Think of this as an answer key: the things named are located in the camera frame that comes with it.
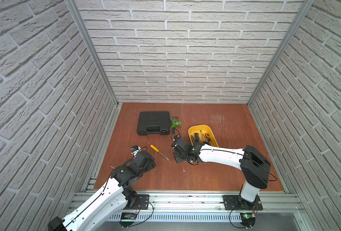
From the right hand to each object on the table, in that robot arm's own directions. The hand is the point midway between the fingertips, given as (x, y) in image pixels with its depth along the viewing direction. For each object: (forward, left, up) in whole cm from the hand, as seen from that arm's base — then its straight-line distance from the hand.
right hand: (178, 154), depth 86 cm
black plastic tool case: (+23, +16, +3) cm, 28 cm away
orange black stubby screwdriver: (+13, -22, -3) cm, 26 cm away
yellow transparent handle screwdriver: (+5, +13, -3) cm, 15 cm away
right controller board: (-34, -32, -6) cm, 48 cm away
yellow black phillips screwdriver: (+13, -14, -3) cm, 19 cm away
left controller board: (-30, +28, -6) cm, 42 cm away
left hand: (-4, +16, +5) cm, 17 cm away
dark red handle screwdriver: (+11, -10, -2) cm, 15 cm away
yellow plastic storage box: (+18, -21, -1) cm, 28 cm away
